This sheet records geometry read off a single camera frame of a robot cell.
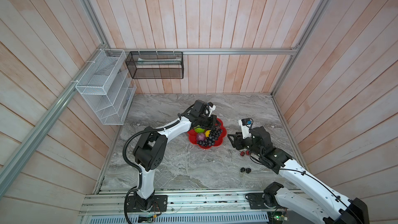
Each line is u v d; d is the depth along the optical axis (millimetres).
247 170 820
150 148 504
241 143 699
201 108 731
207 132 944
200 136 923
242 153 879
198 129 936
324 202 428
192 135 953
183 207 732
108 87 718
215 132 865
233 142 713
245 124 673
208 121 798
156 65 1038
